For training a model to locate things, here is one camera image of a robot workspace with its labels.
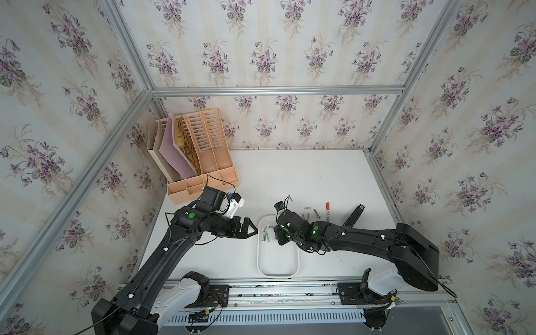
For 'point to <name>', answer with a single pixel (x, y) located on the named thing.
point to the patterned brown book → (185, 144)
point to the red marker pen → (328, 209)
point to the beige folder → (153, 146)
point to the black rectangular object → (354, 216)
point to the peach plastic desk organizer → (211, 150)
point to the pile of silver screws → (265, 234)
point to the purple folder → (171, 153)
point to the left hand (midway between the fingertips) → (250, 232)
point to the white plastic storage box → (274, 260)
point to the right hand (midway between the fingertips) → (276, 229)
